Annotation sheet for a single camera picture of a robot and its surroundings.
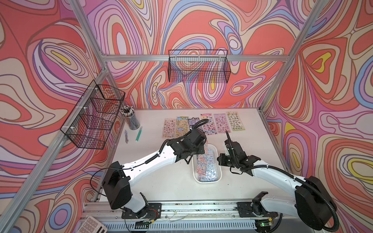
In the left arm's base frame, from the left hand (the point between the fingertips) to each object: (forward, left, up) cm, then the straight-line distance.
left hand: (204, 147), depth 77 cm
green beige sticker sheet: (+33, -28, -17) cm, 47 cm away
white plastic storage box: (+7, -8, -12) cm, 16 cm away
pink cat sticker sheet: (+27, -7, -17) cm, 33 cm away
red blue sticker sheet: (-5, -2, -16) cm, 17 cm away
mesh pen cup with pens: (+27, +49, 0) cm, 56 cm away
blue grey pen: (+19, +53, -17) cm, 59 cm away
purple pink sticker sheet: (+32, -17, -17) cm, 40 cm away
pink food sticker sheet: (+27, +23, -17) cm, 39 cm away
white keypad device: (-33, +55, -16) cm, 66 cm away
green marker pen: (+22, +45, -17) cm, 53 cm away
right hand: (-3, -9, -13) cm, 16 cm away
